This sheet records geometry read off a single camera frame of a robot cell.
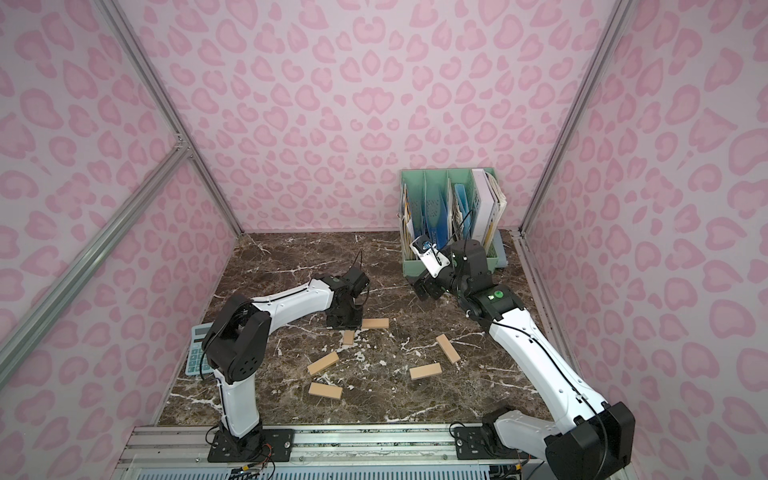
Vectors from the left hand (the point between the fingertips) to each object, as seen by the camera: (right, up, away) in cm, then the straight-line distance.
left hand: (356, 322), depth 93 cm
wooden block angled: (+28, -7, -5) cm, 29 cm away
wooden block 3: (-7, -16, -11) cm, 21 cm away
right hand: (+19, +19, -18) cm, 32 cm away
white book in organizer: (+41, +37, 0) cm, 55 cm away
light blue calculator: (-46, -7, -5) cm, 47 cm away
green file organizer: (+30, +37, +2) cm, 47 cm away
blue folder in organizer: (+28, +39, +22) cm, 53 cm away
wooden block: (-2, -4, -2) cm, 5 cm away
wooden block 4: (+20, -12, -9) cm, 25 cm away
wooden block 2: (-9, -10, -7) cm, 15 cm away
